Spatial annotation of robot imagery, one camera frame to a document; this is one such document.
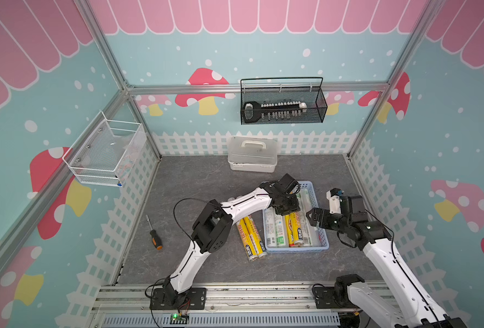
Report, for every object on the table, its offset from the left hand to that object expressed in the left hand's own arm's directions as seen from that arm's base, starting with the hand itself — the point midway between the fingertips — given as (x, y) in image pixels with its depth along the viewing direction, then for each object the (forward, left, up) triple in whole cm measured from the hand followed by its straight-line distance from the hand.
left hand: (297, 212), depth 88 cm
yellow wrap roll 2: (-14, +17, -4) cm, 22 cm away
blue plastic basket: (-8, -9, -1) cm, 12 cm away
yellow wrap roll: (-12, +21, -5) cm, 25 cm away
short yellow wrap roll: (-10, +1, +2) cm, 10 cm away
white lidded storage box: (+32, +20, +4) cm, 38 cm away
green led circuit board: (-38, +46, -10) cm, 61 cm away
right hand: (-5, -6, +7) cm, 10 cm away
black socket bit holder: (+35, +20, +27) cm, 49 cm away
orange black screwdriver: (-9, +63, -8) cm, 64 cm away
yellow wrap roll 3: (-1, +3, -5) cm, 6 cm away
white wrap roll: (-7, +8, -4) cm, 11 cm away
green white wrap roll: (-6, +12, -3) cm, 13 cm away
